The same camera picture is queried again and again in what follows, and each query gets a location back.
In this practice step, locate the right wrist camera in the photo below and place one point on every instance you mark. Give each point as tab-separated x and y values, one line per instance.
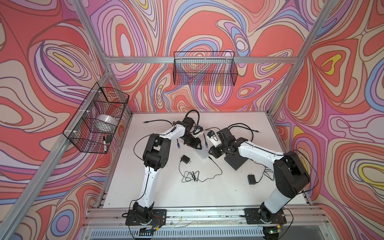
213	138

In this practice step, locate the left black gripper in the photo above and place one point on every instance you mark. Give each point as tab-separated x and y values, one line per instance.
195	143

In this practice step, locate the black power adapter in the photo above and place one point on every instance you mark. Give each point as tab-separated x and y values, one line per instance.
268	173
190	176

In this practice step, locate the left black wire basket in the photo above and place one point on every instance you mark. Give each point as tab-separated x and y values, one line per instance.
85	132

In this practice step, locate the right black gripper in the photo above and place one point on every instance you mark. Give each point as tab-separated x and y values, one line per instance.
214	152

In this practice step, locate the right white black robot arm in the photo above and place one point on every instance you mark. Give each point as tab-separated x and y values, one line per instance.
289	172

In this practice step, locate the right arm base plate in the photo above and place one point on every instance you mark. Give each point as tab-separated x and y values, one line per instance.
257	216

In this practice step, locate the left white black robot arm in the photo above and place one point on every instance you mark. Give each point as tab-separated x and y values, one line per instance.
156	156

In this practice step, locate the back black wire basket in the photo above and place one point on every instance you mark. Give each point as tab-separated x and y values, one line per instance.
205	68

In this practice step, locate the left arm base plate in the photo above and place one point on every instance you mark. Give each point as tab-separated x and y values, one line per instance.
156	217

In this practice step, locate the white roll in basket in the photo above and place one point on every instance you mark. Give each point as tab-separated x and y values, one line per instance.
107	119

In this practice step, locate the white small network switch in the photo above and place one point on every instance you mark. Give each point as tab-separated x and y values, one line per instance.
203	153

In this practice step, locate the black wire basket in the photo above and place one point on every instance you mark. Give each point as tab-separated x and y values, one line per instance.
85	132
205	68

